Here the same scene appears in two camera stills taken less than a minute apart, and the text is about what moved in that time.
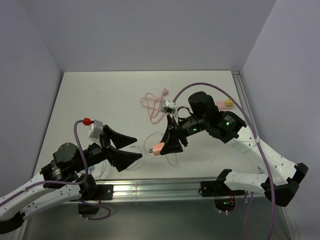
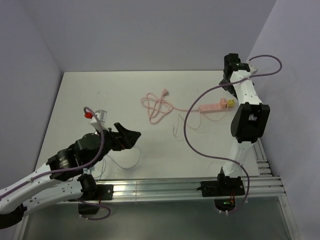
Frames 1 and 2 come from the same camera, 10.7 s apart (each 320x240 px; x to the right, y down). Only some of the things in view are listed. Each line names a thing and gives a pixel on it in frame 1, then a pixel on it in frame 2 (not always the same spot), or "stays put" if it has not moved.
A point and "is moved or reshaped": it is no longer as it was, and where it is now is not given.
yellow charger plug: [229, 102] stays put
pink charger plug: [156, 148] → [223, 103]
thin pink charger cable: [175, 157] is moved or reshaped
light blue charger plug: [91, 168] stays put
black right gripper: [172, 143] → [231, 90]
